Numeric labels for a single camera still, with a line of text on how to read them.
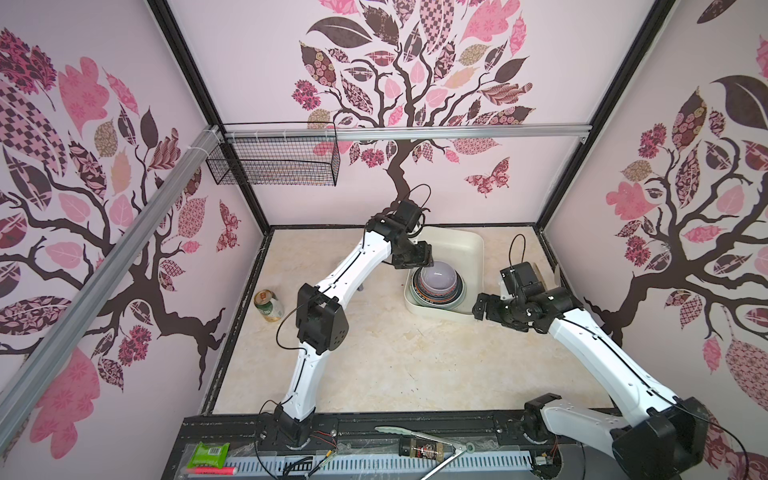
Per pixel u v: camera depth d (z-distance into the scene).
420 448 0.68
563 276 1.10
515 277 0.62
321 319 0.56
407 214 0.69
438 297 0.92
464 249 1.14
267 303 0.87
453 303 0.95
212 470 0.69
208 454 0.70
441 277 0.95
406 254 0.74
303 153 0.95
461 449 0.70
